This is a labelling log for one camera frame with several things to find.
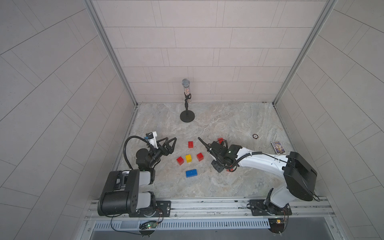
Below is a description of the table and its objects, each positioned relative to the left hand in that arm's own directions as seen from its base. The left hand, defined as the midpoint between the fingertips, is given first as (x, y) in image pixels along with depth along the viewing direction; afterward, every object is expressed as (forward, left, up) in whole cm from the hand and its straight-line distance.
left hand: (174, 139), depth 82 cm
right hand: (-10, -24, -11) cm, 28 cm away
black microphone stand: (+26, -5, -11) cm, 29 cm away
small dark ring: (+11, -53, -11) cm, 55 cm away
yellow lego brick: (-7, -8, -9) cm, 14 cm away
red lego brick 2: (-6, -15, -9) cm, 19 cm away
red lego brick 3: (+7, -28, -12) cm, 31 cm away
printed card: (+1, -63, -10) cm, 64 cm away
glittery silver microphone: (+26, -6, +19) cm, 33 cm away
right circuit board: (-38, -50, -12) cm, 64 cm away
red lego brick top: (+3, -9, -11) cm, 15 cm away
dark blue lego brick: (-15, -10, -10) cm, 21 cm away
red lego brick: (-8, -4, -10) cm, 13 cm away
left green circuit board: (-39, +8, -10) cm, 41 cm away
